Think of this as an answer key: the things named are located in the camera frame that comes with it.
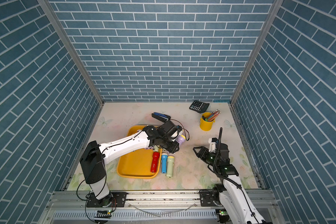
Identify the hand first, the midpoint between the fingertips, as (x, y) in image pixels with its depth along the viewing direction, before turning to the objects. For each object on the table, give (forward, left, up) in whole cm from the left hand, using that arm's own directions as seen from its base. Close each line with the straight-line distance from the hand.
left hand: (180, 149), depth 79 cm
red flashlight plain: (-1, +15, -10) cm, 18 cm away
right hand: (+1, -10, -3) cm, 10 cm away
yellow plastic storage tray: (-4, +26, -12) cm, 30 cm away
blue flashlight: (-3, +9, -9) cm, 14 cm away
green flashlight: (+5, +15, -10) cm, 18 cm away
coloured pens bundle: (+24, -23, +2) cm, 34 cm away
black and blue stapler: (+33, +13, -11) cm, 37 cm away
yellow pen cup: (+23, -19, -9) cm, 31 cm away
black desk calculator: (+44, -17, -10) cm, 48 cm away
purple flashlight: (+4, 0, +4) cm, 6 cm away
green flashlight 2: (-6, +6, -10) cm, 13 cm away
